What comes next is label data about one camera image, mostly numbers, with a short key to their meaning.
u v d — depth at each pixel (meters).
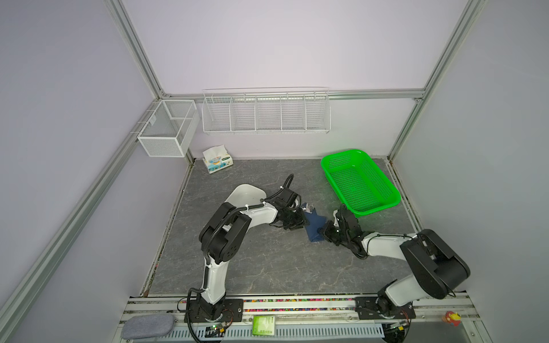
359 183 1.14
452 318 0.68
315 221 0.94
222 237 0.52
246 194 1.03
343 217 0.72
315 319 0.74
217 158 1.13
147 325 0.69
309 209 1.00
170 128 1.03
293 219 0.84
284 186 0.81
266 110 0.98
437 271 0.45
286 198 0.79
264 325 0.69
